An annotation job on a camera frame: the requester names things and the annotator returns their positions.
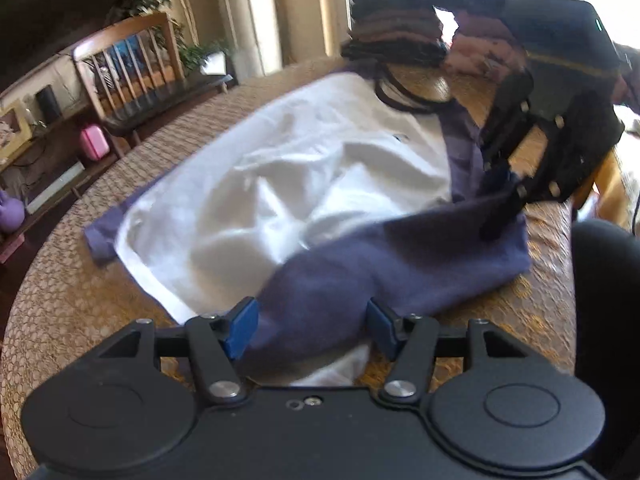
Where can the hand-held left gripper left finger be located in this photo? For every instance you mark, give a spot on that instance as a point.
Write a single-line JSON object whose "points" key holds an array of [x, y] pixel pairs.
{"points": [[242, 327]]}

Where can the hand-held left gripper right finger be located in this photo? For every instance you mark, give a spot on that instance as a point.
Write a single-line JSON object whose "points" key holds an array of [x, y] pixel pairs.
{"points": [[382, 330]]}

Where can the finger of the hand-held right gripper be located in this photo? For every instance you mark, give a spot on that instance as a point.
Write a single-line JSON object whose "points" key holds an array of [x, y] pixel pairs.
{"points": [[510, 120], [505, 205]]}

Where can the white and purple t-shirt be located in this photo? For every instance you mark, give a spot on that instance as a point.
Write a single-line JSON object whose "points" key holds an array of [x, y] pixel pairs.
{"points": [[280, 170]]}

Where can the pink folded clothes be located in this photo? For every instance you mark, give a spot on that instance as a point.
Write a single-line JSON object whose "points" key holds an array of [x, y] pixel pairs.
{"points": [[480, 50]]}

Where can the stack of dark folded clothes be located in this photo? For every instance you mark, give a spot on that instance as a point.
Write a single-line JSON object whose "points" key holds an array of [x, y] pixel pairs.
{"points": [[395, 20]]}

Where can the person's dark clothing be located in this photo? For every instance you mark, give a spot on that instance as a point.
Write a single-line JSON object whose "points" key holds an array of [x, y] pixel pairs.
{"points": [[610, 335]]}

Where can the white flat box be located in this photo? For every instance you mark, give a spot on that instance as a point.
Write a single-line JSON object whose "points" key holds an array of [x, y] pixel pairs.
{"points": [[52, 187]]}

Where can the pink box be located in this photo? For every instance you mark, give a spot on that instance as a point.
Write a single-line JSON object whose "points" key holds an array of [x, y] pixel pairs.
{"points": [[95, 142]]}

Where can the pink flat pad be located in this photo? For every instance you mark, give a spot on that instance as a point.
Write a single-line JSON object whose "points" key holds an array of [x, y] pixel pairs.
{"points": [[10, 251]]}

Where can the wooden chair with black seat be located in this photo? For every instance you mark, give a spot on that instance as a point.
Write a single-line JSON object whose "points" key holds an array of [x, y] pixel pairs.
{"points": [[150, 95]]}

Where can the wooden television stand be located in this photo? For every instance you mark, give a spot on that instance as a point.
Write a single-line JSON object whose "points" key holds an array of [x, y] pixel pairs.
{"points": [[55, 155]]}

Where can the white planter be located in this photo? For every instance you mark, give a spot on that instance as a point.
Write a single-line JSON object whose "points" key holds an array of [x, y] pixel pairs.
{"points": [[220, 65]]}

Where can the white standing air conditioner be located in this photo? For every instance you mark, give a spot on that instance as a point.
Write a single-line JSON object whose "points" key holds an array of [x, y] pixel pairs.
{"points": [[250, 15]]}

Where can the black cylinder speaker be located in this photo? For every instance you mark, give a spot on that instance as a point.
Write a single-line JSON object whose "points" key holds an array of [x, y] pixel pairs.
{"points": [[50, 104]]}

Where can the blue picture box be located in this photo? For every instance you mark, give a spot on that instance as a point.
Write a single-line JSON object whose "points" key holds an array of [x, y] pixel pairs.
{"points": [[125, 49]]}

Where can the black flat television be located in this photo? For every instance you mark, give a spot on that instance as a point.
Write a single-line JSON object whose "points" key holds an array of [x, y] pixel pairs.
{"points": [[50, 20]]}

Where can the cream photo frame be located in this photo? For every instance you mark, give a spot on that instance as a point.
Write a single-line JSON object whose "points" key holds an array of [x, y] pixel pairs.
{"points": [[12, 132]]}

